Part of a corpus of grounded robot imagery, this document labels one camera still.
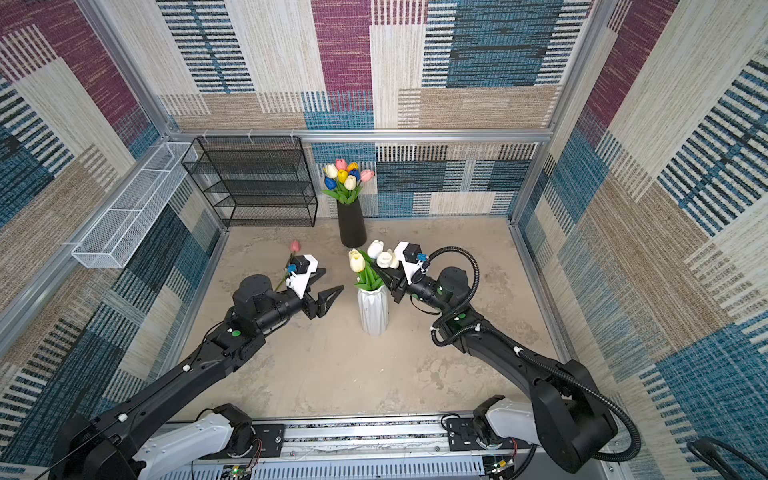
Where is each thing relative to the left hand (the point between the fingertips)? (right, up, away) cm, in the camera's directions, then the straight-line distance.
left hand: (330, 273), depth 73 cm
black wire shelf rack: (-35, +30, +37) cm, 59 cm away
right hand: (+11, +2, -2) cm, 11 cm away
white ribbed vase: (+10, -10, +5) cm, 15 cm away
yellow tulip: (0, +27, +16) cm, 32 cm away
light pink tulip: (+7, +28, +18) cm, 34 cm away
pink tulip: (-20, +7, +36) cm, 42 cm away
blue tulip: (-4, +26, +20) cm, 33 cm away
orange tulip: (+3, +31, +18) cm, 36 cm away
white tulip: (-3, +29, +17) cm, 34 cm away
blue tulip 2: (+4, +28, +15) cm, 32 cm away
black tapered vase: (+1, +15, +35) cm, 38 cm away
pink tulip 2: (0, +31, +18) cm, 36 cm away
